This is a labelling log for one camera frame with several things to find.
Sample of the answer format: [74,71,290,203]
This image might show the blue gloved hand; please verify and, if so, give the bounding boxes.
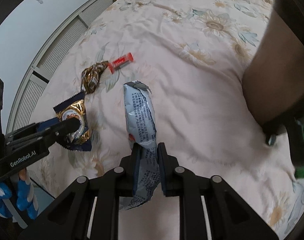
[0,169,39,219]

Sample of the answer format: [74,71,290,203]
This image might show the brown gold candy wrapper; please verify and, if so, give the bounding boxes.
[80,61,109,94]

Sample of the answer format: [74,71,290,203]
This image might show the floral pink bed quilt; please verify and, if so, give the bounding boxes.
[29,0,304,239]

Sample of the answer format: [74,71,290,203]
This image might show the red candy bar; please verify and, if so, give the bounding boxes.
[108,53,134,74]

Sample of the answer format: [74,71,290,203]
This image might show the silver white snack bag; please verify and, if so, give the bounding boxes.
[119,81,160,210]

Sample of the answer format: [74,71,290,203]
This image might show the white radiator cover panel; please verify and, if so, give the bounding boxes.
[6,0,113,133]

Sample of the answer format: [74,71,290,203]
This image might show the gold blue snack packet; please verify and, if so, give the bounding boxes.
[53,92,92,152]

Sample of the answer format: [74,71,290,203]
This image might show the black and bronze kettle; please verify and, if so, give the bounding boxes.
[241,12,304,131]

